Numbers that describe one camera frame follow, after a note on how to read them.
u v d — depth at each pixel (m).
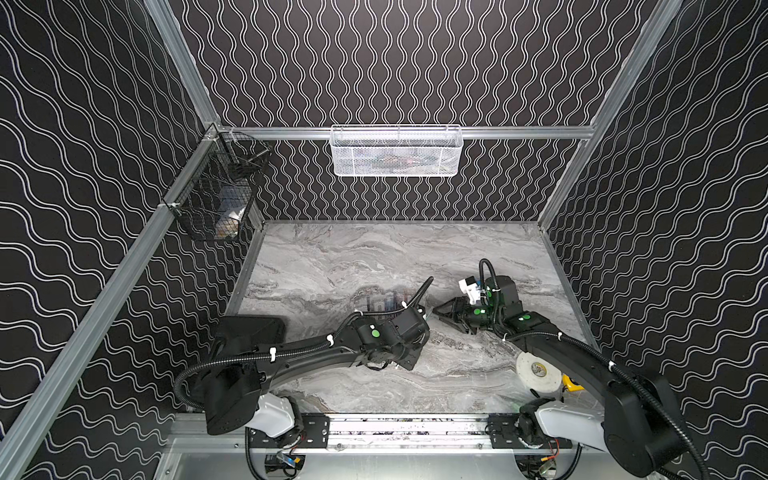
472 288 0.80
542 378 0.81
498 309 0.66
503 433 0.73
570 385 0.56
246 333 0.83
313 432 0.76
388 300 0.97
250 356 0.43
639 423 0.41
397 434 0.75
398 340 0.59
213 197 0.93
